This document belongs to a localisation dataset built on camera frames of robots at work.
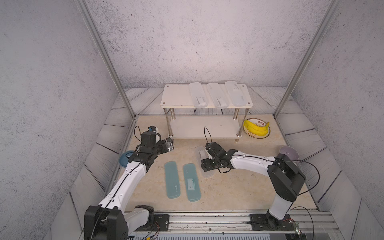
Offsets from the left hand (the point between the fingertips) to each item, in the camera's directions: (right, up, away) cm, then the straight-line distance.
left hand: (168, 142), depth 83 cm
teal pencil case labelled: (+13, -22, +2) cm, 26 cm away
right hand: (+22, -14, +6) cm, 26 cm away
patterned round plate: (+63, +11, +32) cm, 71 cm away
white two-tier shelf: (+3, +25, +1) cm, 25 cm away
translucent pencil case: (+18, -8, +13) cm, 24 cm away
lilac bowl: (+74, -7, +12) cm, 76 cm away
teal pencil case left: (+1, -24, +8) cm, 25 cm away
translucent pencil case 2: (+37, +26, +1) cm, 46 cm away
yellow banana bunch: (+57, +6, +21) cm, 61 cm away
